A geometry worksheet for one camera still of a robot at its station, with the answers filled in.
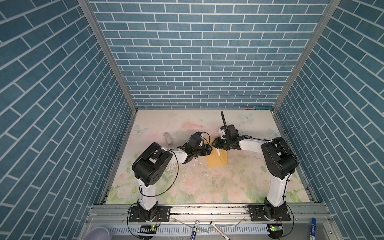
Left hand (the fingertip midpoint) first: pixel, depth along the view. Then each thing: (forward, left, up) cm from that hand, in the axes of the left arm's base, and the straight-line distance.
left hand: (209, 149), depth 95 cm
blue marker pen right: (-43, -46, 0) cm, 63 cm away
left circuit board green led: (-41, +33, -6) cm, 53 cm away
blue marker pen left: (-42, +10, -1) cm, 43 cm away
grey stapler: (+8, +28, 0) cm, 29 cm away
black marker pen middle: (-42, -1, -2) cm, 42 cm away
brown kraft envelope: (-4, -6, -2) cm, 7 cm away
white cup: (-42, +52, +1) cm, 67 cm away
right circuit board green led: (-43, -31, -7) cm, 53 cm away
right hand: (+5, -2, 0) cm, 6 cm away
